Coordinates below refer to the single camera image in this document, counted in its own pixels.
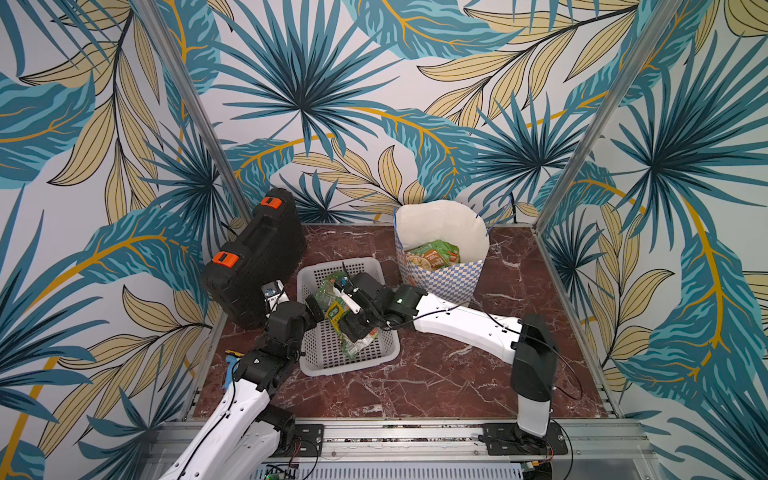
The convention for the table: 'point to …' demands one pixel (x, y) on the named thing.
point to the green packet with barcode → (351, 349)
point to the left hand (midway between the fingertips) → (299, 306)
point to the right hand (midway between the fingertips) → (350, 317)
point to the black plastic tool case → (269, 248)
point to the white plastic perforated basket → (321, 352)
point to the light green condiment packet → (449, 252)
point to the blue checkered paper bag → (419, 222)
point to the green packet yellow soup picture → (336, 313)
